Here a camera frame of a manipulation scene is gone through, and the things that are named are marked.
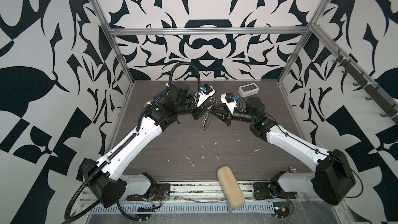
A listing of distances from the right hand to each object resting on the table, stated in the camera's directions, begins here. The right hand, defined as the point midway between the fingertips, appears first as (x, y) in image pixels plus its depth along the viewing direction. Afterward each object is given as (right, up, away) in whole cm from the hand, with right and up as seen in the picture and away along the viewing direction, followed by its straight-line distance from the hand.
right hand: (212, 109), depth 71 cm
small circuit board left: (-31, -46, +2) cm, 56 cm away
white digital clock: (+27, +10, +38) cm, 48 cm away
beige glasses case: (+8, -36, +2) cm, 37 cm away
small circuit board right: (+31, -45, +1) cm, 55 cm away
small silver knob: (+41, -31, +9) cm, 52 cm away
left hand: (-1, +5, -3) cm, 6 cm away
